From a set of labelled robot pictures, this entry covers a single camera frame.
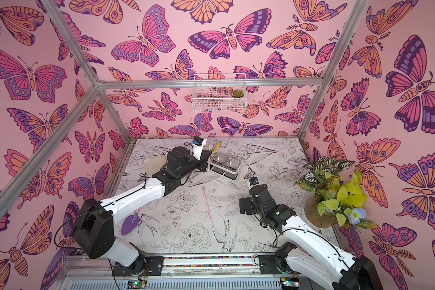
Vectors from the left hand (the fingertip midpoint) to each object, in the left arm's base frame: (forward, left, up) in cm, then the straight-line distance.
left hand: (212, 150), depth 80 cm
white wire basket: (+40, -1, 0) cm, 40 cm away
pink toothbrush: (-13, +4, -26) cm, 30 cm away
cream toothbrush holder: (+8, -7, -23) cm, 26 cm away
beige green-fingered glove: (+10, +37, -25) cm, 46 cm away
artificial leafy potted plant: (-22, -46, -3) cm, 51 cm away
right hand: (-15, -17, -16) cm, 28 cm away
